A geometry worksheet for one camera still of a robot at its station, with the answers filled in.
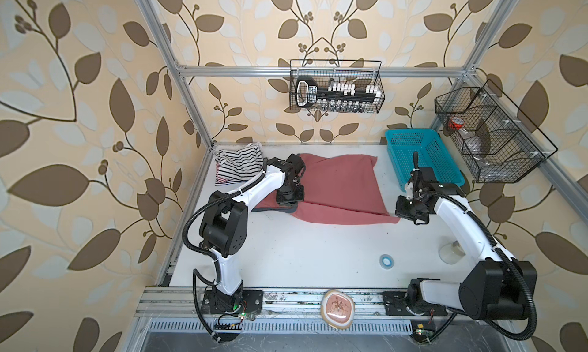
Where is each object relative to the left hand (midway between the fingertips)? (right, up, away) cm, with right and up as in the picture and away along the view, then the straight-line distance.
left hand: (301, 203), depth 88 cm
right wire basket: (+64, +21, -15) cm, 69 cm away
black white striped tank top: (-29, +15, +17) cm, 37 cm away
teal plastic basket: (+65, +21, +24) cm, 72 cm away
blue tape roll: (+32, -21, -5) cm, 38 cm away
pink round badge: (+11, -30, -17) cm, 37 cm away
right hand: (+37, -4, -6) cm, 37 cm away
